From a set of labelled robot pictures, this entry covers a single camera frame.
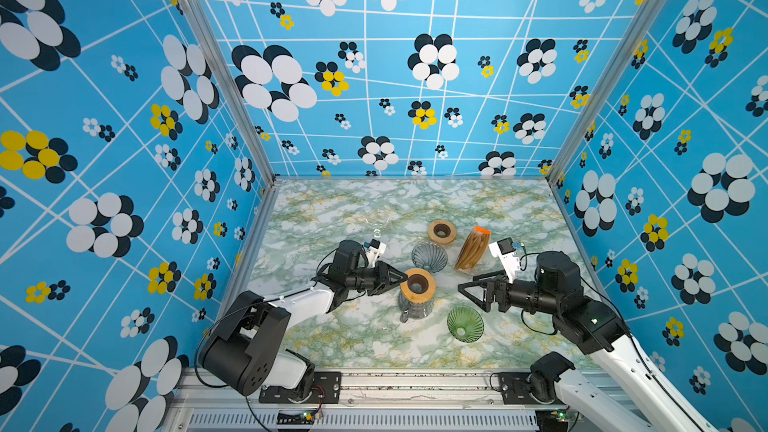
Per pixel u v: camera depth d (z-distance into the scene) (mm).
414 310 817
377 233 914
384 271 752
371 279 754
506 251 615
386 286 753
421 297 784
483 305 590
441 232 1038
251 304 467
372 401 724
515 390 725
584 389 587
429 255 937
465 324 839
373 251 811
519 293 598
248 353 429
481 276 697
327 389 733
